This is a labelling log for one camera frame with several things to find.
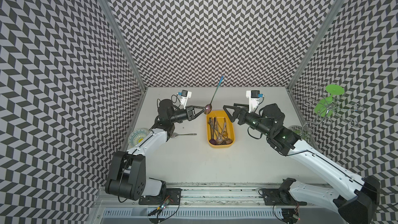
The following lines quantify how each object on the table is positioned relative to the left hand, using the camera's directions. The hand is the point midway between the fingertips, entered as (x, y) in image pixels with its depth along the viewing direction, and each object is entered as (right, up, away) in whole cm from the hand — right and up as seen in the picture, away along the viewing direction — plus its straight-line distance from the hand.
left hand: (205, 110), depth 75 cm
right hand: (+10, +1, -8) cm, 13 cm away
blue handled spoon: (+1, +1, -1) cm, 2 cm away
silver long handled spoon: (+8, -18, +14) cm, 25 cm away
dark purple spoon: (+4, -19, +14) cm, 24 cm away
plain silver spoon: (+11, -15, +19) cm, 26 cm away
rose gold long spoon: (+13, -19, +16) cm, 28 cm away
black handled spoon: (+3, -11, +24) cm, 26 cm away
